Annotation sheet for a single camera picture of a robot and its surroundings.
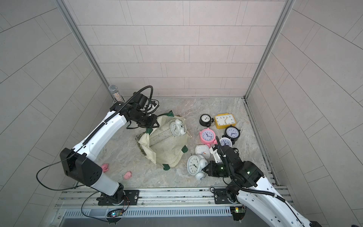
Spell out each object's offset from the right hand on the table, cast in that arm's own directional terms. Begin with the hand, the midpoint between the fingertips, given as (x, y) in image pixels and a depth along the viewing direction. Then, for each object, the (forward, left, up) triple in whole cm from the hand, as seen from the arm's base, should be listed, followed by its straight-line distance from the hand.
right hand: (204, 171), depth 69 cm
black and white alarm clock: (+26, -23, -10) cm, 36 cm away
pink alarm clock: (+24, -6, -9) cm, 26 cm away
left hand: (+24, +21, +9) cm, 33 cm away
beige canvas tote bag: (+23, +25, -10) cm, 36 cm away
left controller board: (-13, +42, -7) cm, 45 cm away
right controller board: (-16, -15, -13) cm, 26 cm away
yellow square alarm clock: (+36, -20, -9) cm, 42 cm away
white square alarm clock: (+15, -2, -8) cm, 17 cm away
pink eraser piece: (+3, +41, -9) cm, 42 cm away
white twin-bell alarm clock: (+27, +13, -1) cm, 30 cm away
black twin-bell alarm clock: (+37, -6, -8) cm, 38 cm away
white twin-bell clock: (+5, +4, -2) cm, 7 cm away
